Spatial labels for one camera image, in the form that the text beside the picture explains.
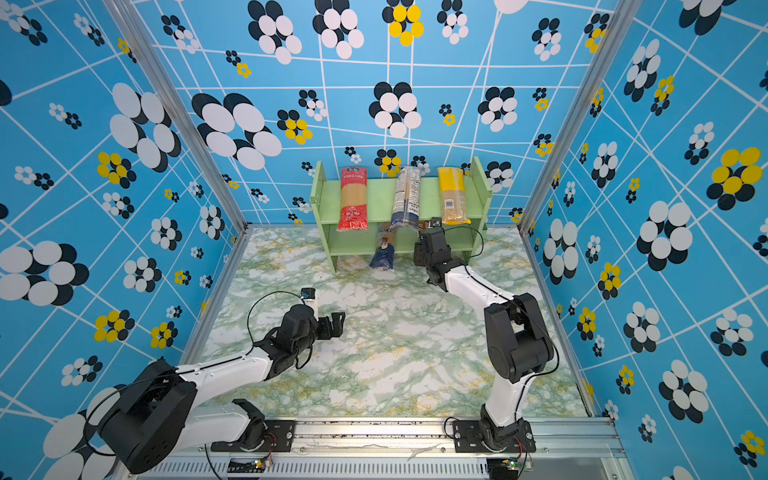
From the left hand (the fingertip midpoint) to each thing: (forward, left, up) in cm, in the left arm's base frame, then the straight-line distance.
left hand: (335, 313), depth 89 cm
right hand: (+20, -29, +8) cm, 36 cm away
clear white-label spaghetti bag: (+26, -21, +24) cm, 41 cm away
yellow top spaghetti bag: (+26, -35, +24) cm, 50 cm away
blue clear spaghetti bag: (+15, -15, +9) cm, 23 cm away
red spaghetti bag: (+19, -6, +24) cm, 31 cm away
